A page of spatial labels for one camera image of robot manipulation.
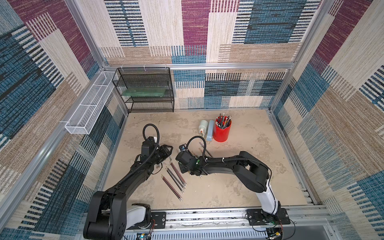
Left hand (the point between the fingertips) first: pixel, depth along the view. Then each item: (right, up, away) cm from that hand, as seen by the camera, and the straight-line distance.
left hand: (172, 148), depth 88 cm
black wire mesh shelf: (-13, +46, +14) cm, 49 cm away
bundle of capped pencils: (+18, -3, +11) cm, 21 cm away
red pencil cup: (+30, +7, +9) cm, 32 cm away
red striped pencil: (-1, -20, -3) cm, 20 cm away
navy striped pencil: (+2, -17, 0) cm, 18 cm away
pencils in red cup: (+31, +15, +7) cm, 35 cm away
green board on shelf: (-18, +34, +7) cm, 39 cm away
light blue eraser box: (+24, +9, +14) cm, 29 cm away
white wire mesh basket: (-54, +19, +6) cm, 57 cm away
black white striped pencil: (+2, -18, -2) cm, 18 cm away
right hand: (+8, -10, +6) cm, 15 cm away
